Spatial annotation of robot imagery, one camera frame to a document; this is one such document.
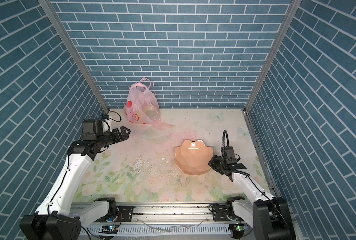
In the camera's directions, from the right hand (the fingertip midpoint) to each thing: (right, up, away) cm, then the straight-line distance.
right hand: (207, 160), depth 87 cm
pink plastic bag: (-44, +34, +18) cm, 58 cm away
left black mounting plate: (-42, -22, -15) cm, 50 cm away
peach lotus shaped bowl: (-8, 0, +6) cm, 10 cm away
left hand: (-45, +18, -10) cm, 50 cm away
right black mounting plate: (+4, -23, -14) cm, 27 cm away
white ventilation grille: (-23, -29, -17) cm, 41 cm away
